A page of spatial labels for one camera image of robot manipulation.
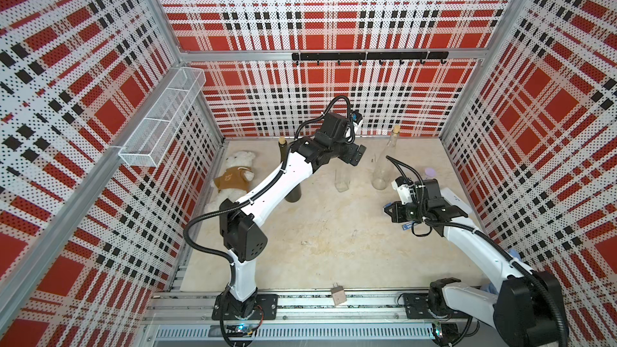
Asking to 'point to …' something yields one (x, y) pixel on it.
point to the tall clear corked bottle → (380, 177)
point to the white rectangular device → (454, 200)
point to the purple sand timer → (431, 172)
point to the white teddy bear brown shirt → (233, 182)
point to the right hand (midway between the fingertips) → (389, 209)
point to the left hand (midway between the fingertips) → (354, 143)
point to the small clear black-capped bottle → (342, 179)
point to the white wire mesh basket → (147, 144)
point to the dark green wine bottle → (296, 195)
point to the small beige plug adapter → (338, 294)
